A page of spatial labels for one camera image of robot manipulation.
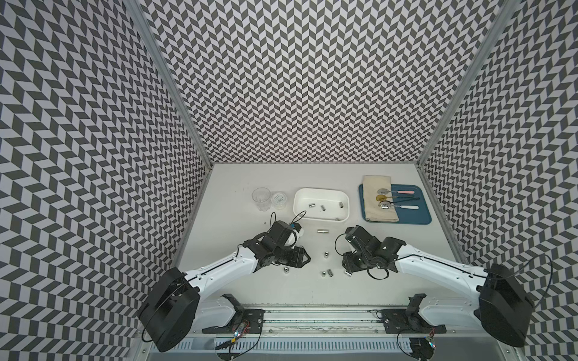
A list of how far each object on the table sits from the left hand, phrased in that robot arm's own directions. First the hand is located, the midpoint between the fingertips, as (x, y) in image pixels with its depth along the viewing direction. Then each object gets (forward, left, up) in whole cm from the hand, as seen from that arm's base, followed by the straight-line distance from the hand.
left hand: (304, 261), depth 80 cm
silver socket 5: (-2, -9, -5) cm, 11 cm away
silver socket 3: (+28, -17, -5) cm, 33 cm away
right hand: (-1, -16, -2) cm, 17 cm away
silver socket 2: (+27, -9, -6) cm, 29 cm away
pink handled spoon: (+35, -38, -4) cm, 52 cm away
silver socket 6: (-2, -16, -5) cm, 17 cm away
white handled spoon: (+28, -38, -5) cm, 47 cm away
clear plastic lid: (+27, +11, 0) cm, 29 cm away
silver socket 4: (-3, -7, -5) cm, 9 cm away
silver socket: (+28, -4, -5) cm, 28 cm away
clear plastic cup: (+29, +18, +1) cm, 34 cm away
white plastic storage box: (+29, -11, -1) cm, 31 cm away
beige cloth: (+39, -33, -4) cm, 51 cm away
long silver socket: (+15, -8, -5) cm, 18 cm away
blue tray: (+21, -52, -4) cm, 56 cm away
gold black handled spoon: (+32, -37, -6) cm, 49 cm away
